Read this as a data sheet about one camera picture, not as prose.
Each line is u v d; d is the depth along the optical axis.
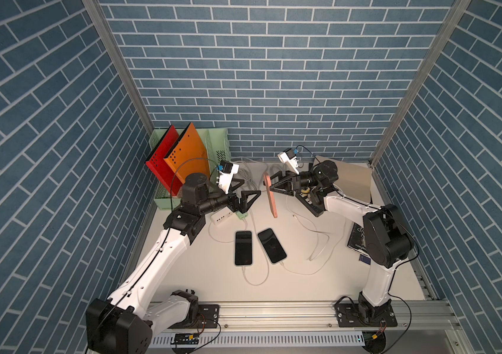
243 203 0.62
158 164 0.83
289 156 0.69
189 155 0.92
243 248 0.89
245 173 1.14
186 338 0.72
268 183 0.67
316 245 0.91
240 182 0.73
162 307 0.53
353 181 1.15
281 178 0.75
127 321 0.37
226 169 0.60
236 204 0.62
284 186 0.71
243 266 0.85
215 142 1.02
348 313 0.74
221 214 0.94
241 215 0.98
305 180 0.72
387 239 0.50
